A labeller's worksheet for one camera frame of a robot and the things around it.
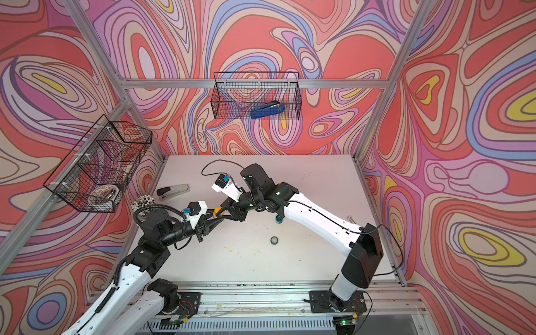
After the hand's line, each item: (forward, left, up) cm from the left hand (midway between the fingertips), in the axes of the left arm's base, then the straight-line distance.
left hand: (221, 215), depth 69 cm
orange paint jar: (-2, +1, +3) cm, 3 cm away
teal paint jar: (+11, -20, -22) cm, 32 cm away
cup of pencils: (+10, +33, -6) cm, 35 cm away
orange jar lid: (0, +1, +4) cm, 4 cm away
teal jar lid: (+2, -18, -24) cm, 30 cm away
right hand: (-1, -1, +1) cm, 1 cm away
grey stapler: (+25, +34, -20) cm, 46 cm away
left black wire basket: (+14, +48, +5) cm, 50 cm away
